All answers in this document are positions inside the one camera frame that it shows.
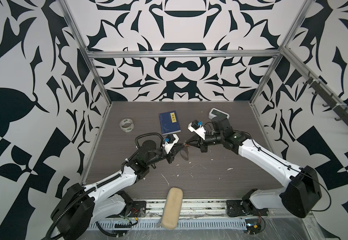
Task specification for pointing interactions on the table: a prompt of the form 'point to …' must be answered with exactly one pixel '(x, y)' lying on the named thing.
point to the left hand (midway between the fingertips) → (183, 141)
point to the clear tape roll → (126, 125)
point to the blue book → (169, 122)
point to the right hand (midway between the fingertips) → (188, 141)
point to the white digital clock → (214, 112)
